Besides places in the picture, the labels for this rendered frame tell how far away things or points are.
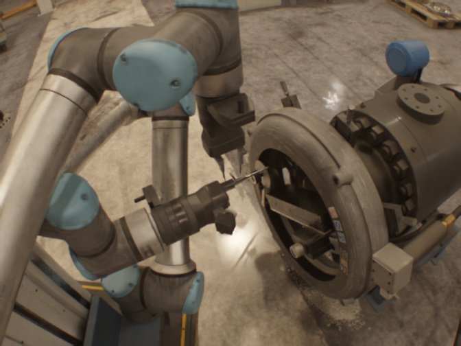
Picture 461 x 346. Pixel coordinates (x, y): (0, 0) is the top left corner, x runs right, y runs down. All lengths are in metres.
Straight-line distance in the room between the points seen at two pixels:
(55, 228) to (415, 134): 1.13
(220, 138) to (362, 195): 0.46
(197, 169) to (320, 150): 1.40
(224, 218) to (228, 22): 0.33
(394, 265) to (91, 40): 0.85
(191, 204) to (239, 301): 1.16
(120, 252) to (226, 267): 1.25
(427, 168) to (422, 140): 0.10
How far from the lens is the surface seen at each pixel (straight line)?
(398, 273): 0.93
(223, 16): 0.46
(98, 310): 1.15
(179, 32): 0.39
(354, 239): 0.94
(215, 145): 0.60
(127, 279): 1.07
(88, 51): 0.44
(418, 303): 1.88
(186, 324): 1.36
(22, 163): 0.41
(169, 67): 0.35
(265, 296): 1.71
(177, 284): 1.02
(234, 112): 0.50
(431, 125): 1.33
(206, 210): 0.60
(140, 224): 0.58
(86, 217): 0.50
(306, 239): 1.03
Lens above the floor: 1.60
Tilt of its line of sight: 48 degrees down
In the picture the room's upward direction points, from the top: 7 degrees counter-clockwise
